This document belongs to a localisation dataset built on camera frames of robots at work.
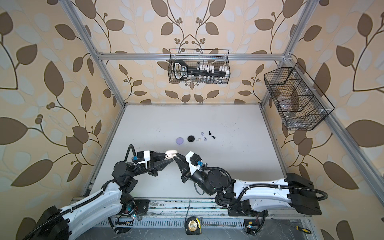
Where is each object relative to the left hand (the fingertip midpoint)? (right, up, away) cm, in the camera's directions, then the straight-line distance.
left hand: (171, 158), depth 61 cm
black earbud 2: (+22, +4, +40) cm, 46 cm away
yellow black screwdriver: (+61, -35, +6) cm, 71 cm away
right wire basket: (+62, +24, +12) cm, 68 cm away
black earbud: (+19, +7, +42) cm, 47 cm away
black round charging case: (+6, +3, +38) cm, 38 cm away
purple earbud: (+16, +3, +39) cm, 42 cm away
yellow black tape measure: (+9, -32, +5) cm, 34 cm away
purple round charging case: (-1, +2, +38) cm, 38 cm away
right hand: (+2, +1, -1) cm, 2 cm away
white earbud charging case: (-1, +2, 0) cm, 2 cm away
